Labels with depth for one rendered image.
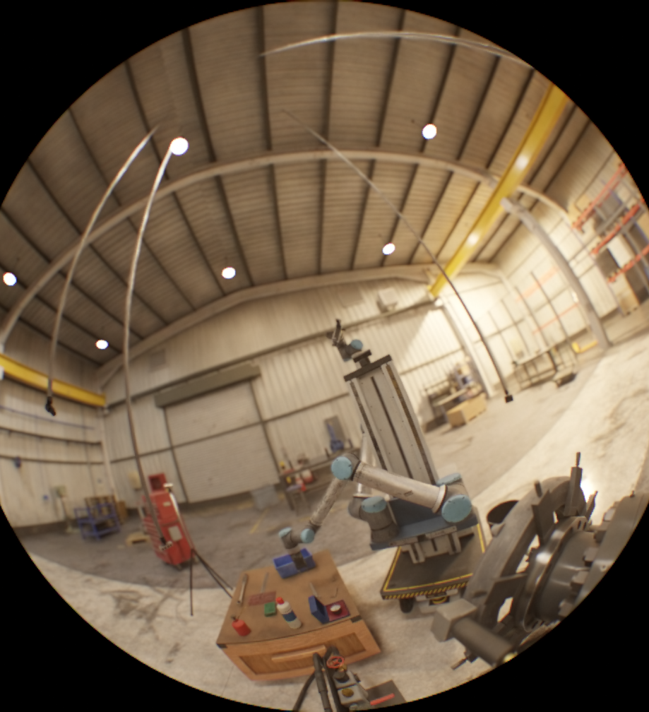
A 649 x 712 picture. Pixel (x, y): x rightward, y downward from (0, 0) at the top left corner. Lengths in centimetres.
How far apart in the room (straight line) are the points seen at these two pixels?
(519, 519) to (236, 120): 752
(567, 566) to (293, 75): 764
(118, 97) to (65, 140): 160
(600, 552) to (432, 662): 112
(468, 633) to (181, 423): 1016
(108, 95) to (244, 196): 533
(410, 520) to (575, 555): 108
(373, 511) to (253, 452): 783
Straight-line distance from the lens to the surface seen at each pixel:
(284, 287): 1070
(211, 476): 976
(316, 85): 715
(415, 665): 171
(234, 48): 703
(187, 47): 696
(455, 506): 122
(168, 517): 402
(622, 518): 86
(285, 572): 202
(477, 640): 78
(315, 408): 889
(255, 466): 911
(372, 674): 174
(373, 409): 156
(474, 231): 962
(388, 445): 158
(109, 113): 742
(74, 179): 800
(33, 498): 1096
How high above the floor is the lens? 147
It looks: 18 degrees up
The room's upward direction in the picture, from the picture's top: 21 degrees counter-clockwise
